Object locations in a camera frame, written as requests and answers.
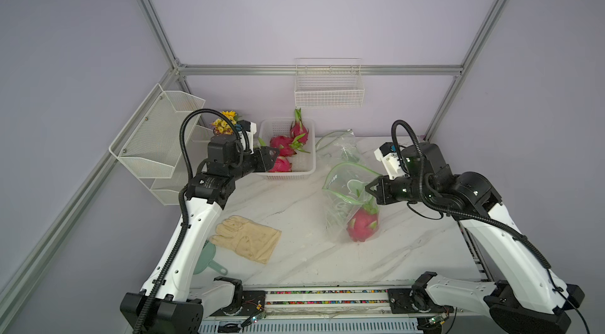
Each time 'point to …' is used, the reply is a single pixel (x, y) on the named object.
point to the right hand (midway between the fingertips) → (368, 192)
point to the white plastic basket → (303, 164)
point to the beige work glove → (247, 238)
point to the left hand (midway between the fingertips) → (272, 155)
